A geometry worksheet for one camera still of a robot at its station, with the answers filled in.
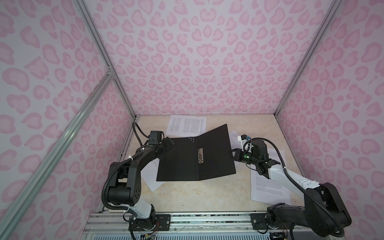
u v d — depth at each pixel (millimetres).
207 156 949
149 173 900
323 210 383
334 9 694
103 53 839
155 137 745
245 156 735
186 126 1139
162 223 734
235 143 836
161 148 801
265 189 839
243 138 795
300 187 436
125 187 459
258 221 735
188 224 745
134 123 776
